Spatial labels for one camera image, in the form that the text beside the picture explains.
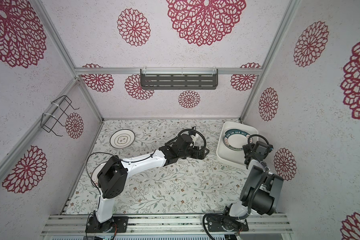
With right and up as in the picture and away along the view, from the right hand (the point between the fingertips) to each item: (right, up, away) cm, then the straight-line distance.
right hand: (248, 142), depth 91 cm
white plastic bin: (-10, -9, +12) cm, 18 cm away
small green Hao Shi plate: (-5, +1, +9) cm, 10 cm away
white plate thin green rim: (-83, +2, +17) cm, 85 cm away
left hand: (-28, -4, -8) cm, 30 cm away
